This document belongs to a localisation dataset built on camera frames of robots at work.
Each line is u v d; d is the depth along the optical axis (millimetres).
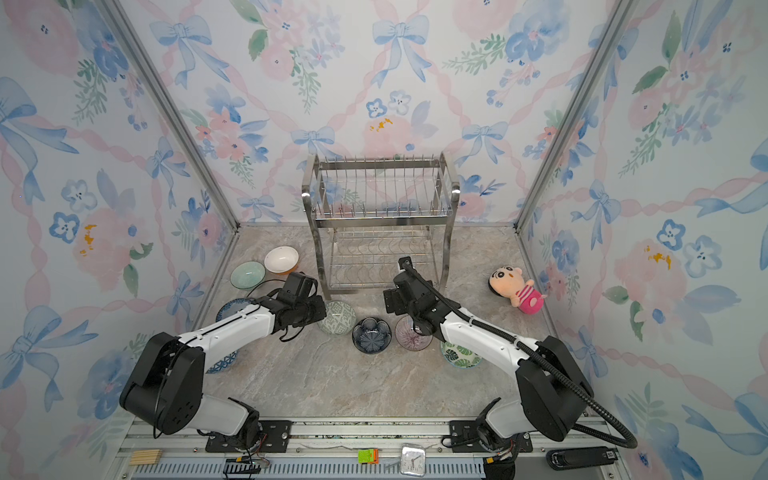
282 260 1063
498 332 497
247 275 1006
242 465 731
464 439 719
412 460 694
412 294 639
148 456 711
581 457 680
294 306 693
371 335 900
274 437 738
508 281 950
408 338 900
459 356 861
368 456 697
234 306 927
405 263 737
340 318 927
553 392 420
